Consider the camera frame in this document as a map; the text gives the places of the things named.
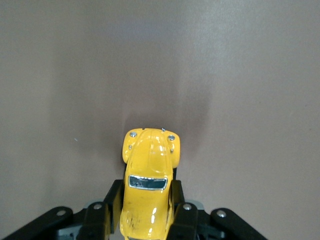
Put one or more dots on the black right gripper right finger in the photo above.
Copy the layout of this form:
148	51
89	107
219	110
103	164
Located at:
186	220

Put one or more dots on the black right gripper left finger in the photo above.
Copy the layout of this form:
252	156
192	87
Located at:
96	220

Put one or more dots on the yellow beetle toy car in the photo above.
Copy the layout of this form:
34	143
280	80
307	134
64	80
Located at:
147	200

